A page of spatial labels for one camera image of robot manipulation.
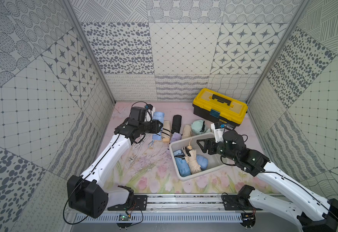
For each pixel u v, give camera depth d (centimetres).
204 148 64
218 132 64
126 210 72
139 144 94
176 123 105
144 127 65
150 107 70
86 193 38
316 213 39
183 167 81
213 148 62
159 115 76
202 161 84
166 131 98
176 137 95
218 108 97
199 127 98
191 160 81
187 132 96
